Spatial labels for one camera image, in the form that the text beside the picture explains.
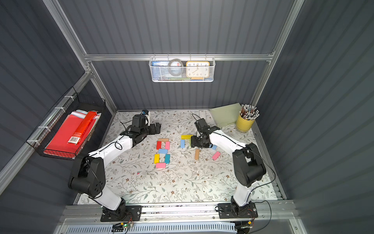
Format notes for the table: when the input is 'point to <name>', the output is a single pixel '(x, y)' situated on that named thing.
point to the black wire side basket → (73, 100)
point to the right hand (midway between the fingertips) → (195, 144)
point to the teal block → (167, 158)
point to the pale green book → (226, 115)
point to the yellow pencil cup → (244, 125)
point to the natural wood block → (196, 154)
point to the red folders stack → (66, 141)
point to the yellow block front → (157, 158)
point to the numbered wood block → (163, 139)
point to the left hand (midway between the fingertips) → (155, 125)
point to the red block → (158, 145)
